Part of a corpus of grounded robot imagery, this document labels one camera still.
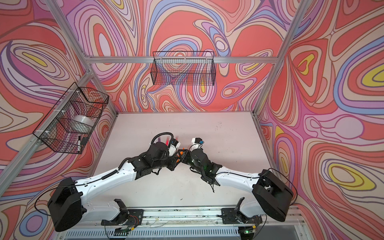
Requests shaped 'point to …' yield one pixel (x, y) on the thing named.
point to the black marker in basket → (79, 144)
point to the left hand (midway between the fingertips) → (183, 158)
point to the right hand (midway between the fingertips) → (178, 154)
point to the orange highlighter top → (181, 152)
